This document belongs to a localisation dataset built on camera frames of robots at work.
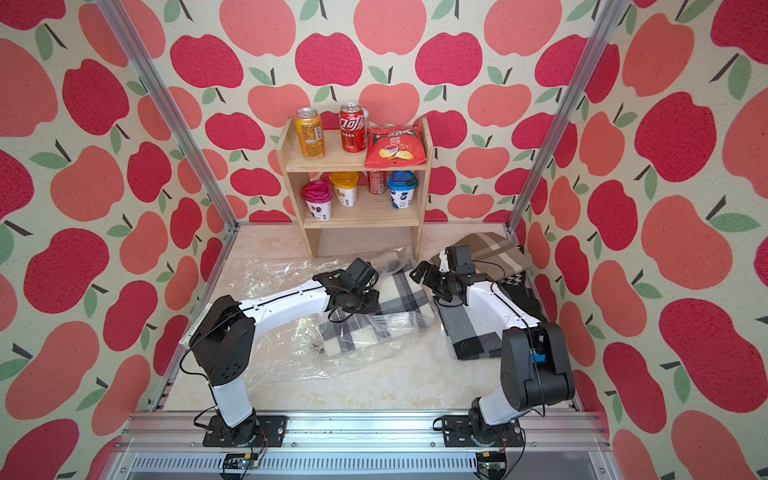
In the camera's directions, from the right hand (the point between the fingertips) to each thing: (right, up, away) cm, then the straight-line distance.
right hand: (422, 284), depth 90 cm
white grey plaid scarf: (-6, -8, +2) cm, 10 cm away
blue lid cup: (-7, +31, 0) cm, 31 cm away
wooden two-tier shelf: (-14, +22, +6) cm, 27 cm away
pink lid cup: (-32, +27, -4) cm, 42 cm away
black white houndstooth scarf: (+33, 0, +10) cm, 34 cm away
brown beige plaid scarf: (+27, +8, +14) cm, 32 cm away
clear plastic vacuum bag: (-34, -18, -2) cm, 39 cm away
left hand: (-13, -8, -3) cm, 16 cm away
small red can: (-14, +33, +7) cm, 37 cm away
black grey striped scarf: (+14, -16, -5) cm, 22 cm away
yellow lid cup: (-24, +31, +1) cm, 39 cm away
